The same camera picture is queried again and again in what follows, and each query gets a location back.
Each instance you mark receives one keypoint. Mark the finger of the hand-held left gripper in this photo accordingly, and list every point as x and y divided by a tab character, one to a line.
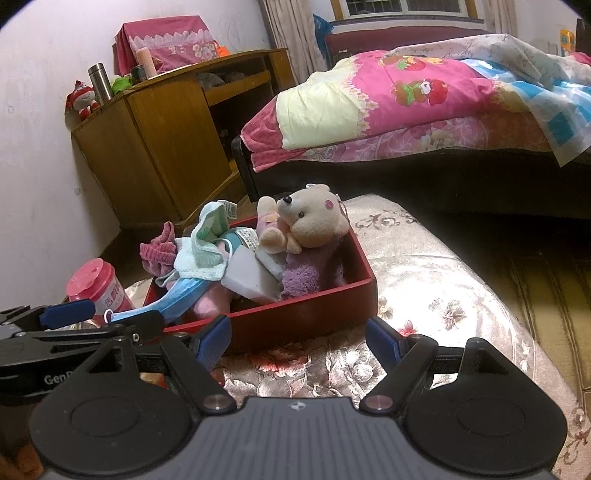
134	325
69	314

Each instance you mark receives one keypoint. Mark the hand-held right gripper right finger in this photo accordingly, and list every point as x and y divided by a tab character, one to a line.
381	340

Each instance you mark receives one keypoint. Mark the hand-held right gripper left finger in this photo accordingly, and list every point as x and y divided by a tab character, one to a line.
214	340

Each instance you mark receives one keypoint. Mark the pink teal plush toy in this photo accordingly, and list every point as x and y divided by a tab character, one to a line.
210	302

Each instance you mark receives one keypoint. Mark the white sponge block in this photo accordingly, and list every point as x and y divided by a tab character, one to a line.
249	277

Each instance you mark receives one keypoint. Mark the pink knitted cloth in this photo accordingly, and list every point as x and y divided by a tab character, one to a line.
159	251

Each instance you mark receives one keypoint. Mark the red box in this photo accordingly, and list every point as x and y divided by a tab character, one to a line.
300	323

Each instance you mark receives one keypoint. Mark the light green towel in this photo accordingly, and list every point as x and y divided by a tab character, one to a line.
198	249

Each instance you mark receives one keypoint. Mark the purple plush toy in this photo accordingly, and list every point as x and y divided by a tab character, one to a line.
302	277

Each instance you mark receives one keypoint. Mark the beige teddy bear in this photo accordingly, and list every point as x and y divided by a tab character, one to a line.
309	217

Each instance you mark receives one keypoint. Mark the grey soft toy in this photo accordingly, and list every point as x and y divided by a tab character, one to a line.
217	79

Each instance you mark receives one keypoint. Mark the pink lidded canister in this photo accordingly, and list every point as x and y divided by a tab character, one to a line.
92	281

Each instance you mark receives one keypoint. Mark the dark bed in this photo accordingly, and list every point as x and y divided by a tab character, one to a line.
415	184

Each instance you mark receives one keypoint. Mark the wooden desk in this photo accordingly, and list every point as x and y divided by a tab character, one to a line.
152	152

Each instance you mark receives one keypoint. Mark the pink floral bed sheet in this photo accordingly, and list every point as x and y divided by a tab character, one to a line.
415	138

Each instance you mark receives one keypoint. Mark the red santa plush doll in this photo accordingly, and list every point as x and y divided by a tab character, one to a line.
83	101

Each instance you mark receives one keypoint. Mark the steel thermos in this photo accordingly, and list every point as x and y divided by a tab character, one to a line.
101	82

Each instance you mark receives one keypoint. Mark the green toy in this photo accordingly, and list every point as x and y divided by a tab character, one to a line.
121	83

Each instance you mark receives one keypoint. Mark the pink printed quilt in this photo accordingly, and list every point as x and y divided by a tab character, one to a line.
392	97

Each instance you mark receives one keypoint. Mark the dark jar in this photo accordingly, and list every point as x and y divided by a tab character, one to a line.
138	75

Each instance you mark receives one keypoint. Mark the pink cloth covered box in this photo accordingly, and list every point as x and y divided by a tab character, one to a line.
161	39

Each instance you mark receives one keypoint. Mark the orange toy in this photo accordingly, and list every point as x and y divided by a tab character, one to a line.
221	50

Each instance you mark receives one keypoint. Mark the beige curtain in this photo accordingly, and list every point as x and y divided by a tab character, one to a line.
498	16
291	37

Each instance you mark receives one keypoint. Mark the blue hanging cloth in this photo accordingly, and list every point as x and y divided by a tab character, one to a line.
322	24

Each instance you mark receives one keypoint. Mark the wooden framed window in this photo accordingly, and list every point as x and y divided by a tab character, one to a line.
392	7

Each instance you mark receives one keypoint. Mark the yellow bottle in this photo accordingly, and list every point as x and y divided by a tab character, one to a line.
567	39

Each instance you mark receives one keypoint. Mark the dark wooden board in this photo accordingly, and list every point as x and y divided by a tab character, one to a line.
584	34

